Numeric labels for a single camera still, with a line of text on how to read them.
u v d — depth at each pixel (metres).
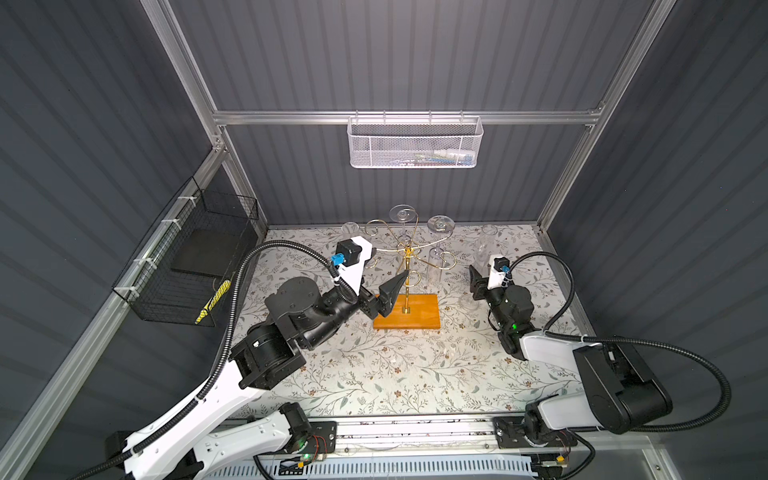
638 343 0.44
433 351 0.89
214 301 0.70
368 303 0.49
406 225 0.79
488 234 1.18
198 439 0.40
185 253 0.73
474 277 0.82
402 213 0.77
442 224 0.74
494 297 0.77
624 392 0.44
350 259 0.42
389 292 0.46
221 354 0.41
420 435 0.75
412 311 0.94
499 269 0.73
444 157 0.91
